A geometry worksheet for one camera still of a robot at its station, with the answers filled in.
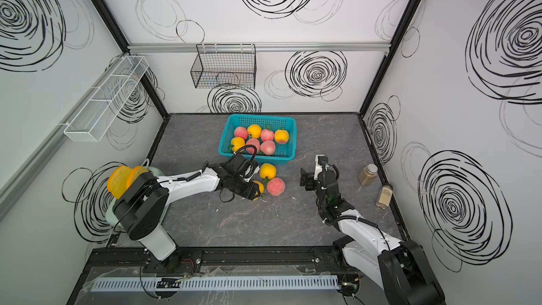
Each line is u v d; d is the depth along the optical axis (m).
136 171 0.71
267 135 1.03
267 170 0.91
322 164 0.72
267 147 0.97
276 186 0.86
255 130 1.05
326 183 0.63
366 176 0.87
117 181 0.70
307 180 0.76
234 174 0.71
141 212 0.45
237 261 0.75
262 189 0.86
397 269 0.40
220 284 0.96
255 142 1.02
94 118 0.72
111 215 0.48
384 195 0.86
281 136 1.04
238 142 1.01
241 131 1.05
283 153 1.02
